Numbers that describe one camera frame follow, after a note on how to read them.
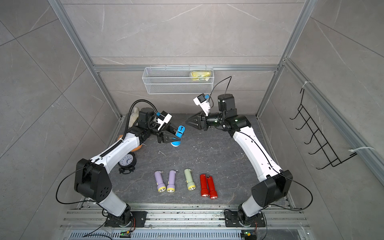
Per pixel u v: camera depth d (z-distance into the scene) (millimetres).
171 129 686
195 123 646
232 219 729
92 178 443
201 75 850
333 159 583
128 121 604
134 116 1074
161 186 815
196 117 622
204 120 584
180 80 1007
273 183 402
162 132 643
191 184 817
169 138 673
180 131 624
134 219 729
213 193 794
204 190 812
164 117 602
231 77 565
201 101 591
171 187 811
